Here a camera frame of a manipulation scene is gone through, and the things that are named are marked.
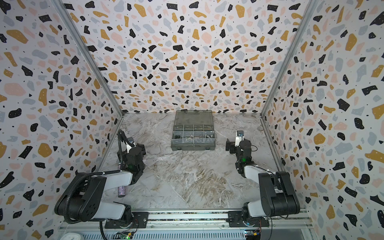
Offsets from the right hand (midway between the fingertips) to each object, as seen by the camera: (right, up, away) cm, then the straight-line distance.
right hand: (237, 138), depth 91 cm
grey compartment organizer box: (-28, +5, +15) cm, 32 cm away
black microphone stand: (-65, +2, -11) cm, 66 cm away
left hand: (-63, -5, -3) cm, 64 cm away
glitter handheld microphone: (-65, -28, -12) cm, 71 cm away
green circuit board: (-58, -44, -21) cm, 76 cm away
